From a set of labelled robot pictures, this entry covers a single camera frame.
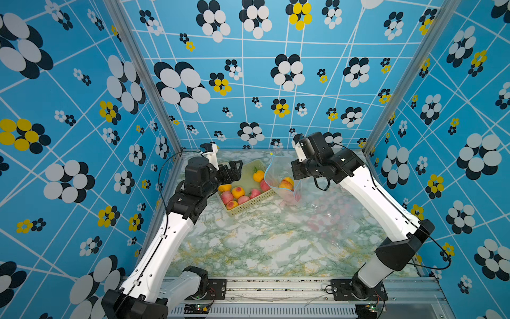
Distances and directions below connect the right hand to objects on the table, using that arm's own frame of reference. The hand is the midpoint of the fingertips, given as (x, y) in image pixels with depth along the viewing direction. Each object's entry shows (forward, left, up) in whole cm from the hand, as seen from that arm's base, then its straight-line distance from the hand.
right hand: (297, 165), depth 74 cm
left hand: (-1, +23, +4) cm, 23 cm away
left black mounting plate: (-37, +31, -28) cm, 56 cm away
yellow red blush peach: (+4, +26, -24) cm, 36 cm away
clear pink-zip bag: (-8, -20, -27) cm, 35 cm away
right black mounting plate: (-37, -17, -20) cm, 46 cm away
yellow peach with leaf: (+14, +15, -24) cm, 31 cm away
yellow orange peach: (+5, +2, -18) cm, 19 cm away
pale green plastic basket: (+9, +18, -27) cm, 34 cm away
